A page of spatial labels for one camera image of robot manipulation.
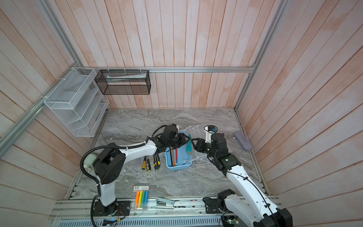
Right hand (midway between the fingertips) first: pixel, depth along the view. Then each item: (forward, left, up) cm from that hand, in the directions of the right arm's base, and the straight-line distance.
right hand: (194, 140), depth 78 cm
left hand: (+3, +2, -7) cm, 8 cm away
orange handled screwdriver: (-2, +13, -19) cm, 23 cm away
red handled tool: (-1, +11, -19) cm, 21 cm away
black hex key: (-1, +14, -19) cm, 24 cm away
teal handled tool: (+2, +2, -9) cm, 9 cm away
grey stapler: (-29, +16, -17) cm, 37 cm away
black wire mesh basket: (+49, +53, +5) cm, 72 cm away
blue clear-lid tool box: (-3, +6, -15) cm, 17 cm away
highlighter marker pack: (-26, +29, -17) cm, 42 cm away
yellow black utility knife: (-5, +23, -18) cm, 30 cm away
